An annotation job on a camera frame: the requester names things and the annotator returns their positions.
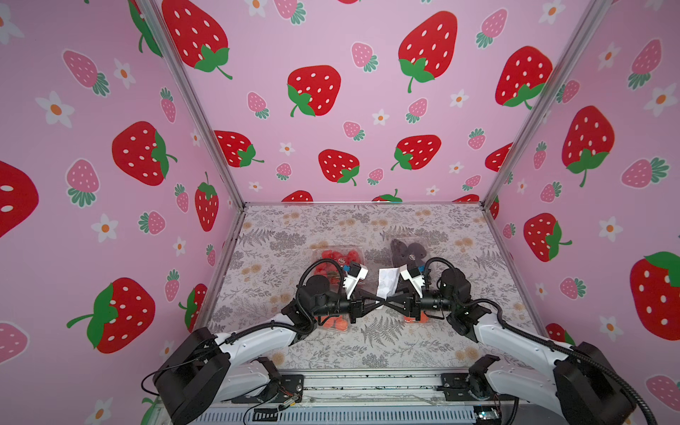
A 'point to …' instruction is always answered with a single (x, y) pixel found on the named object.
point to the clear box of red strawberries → (342, 254)
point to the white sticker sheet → (387, 282)
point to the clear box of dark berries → (413, 252)
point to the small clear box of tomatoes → (423, 319)
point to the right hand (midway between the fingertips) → (384, 305)
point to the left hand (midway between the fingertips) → (384, 304)
